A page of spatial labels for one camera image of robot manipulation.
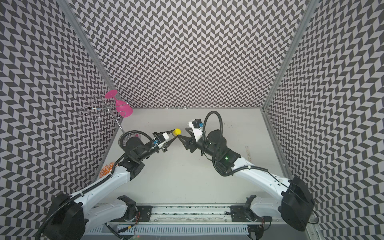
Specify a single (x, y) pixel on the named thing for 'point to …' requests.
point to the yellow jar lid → (177, 131)
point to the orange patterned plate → (107, 169)
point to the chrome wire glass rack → (100, 111)
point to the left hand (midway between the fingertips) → (175, 132)
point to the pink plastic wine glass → (123, 109)
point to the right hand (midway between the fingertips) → (182, 135)
